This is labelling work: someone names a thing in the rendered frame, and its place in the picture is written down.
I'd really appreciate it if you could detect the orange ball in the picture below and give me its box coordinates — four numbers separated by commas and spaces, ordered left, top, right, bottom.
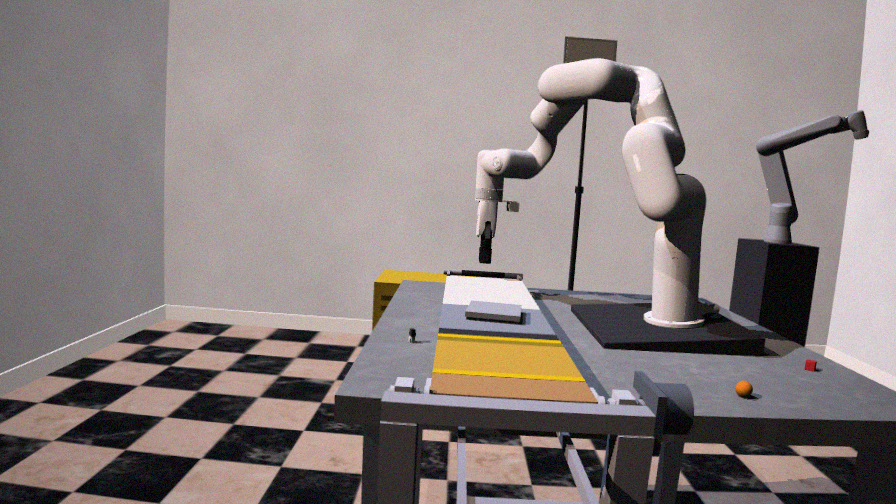
736, 381, 753, 397

